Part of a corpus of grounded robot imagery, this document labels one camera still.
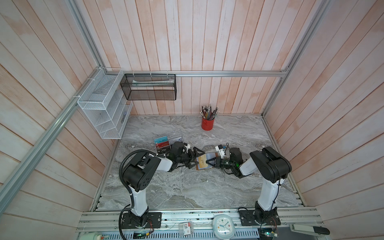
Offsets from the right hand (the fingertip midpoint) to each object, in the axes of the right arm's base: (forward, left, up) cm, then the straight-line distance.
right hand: (206, 162), depth 92 cm
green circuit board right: (-36, -28, -3) cm, 46 cm away
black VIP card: (+7, +28, +3) cm, 29 cm away
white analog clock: (-34, -6, +1) cm, 35 cm away
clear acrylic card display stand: (+17, +23, +5) cm, 29 cm away
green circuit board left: (-38, +34, -2) cm, 51 cm away
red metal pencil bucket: (+27, -1, +4) cm, 28 cm away
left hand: (0, +3, +4) cm, 5 cm away
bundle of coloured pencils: (+30, -1, +13) cm, 33 cm away
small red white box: (-35, +12, +1) cm, 37 cm away
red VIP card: (+9, +29, +5) cm, 31 cm away
